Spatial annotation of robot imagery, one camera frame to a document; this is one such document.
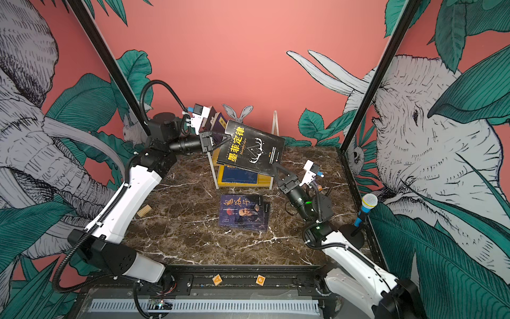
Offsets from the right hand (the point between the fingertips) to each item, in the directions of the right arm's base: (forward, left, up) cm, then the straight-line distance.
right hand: (272, 165), depth 62 cm
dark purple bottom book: (+2, +11, -36) cm, 38 cm away
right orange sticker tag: (-25, +4, -38) cm, 46 cm away
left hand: (+8, +14, +6) cm, 17 cm away
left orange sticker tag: (-26, +20, -38) cm, 50 cm away
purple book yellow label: (+25, +22, -4) cm, 33 cm away
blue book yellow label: (+22, +18, -33) cm, 43 cm away
